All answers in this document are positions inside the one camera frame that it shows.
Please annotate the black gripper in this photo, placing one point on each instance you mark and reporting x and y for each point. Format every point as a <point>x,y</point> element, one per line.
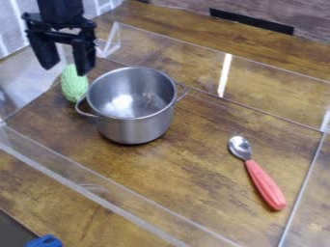
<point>44,34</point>

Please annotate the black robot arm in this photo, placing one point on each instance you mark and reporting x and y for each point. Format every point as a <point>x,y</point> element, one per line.
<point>63,11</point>

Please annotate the silver metal pot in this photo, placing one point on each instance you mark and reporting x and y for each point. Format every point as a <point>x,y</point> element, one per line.
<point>131,101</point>

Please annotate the blue object at corner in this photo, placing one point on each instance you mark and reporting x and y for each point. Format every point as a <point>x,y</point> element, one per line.
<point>44,241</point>

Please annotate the green bumpy toy vegetable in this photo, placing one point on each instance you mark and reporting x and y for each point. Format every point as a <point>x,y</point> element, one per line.
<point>72,83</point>

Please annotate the black strip on table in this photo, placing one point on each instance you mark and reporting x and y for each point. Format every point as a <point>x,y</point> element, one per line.
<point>251,21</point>

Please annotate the clear acrylic enclosure walls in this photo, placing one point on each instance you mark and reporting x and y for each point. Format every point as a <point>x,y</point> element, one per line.
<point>180,191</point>

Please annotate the red handled metal spoon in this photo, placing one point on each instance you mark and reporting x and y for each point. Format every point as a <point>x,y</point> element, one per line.
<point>263,182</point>

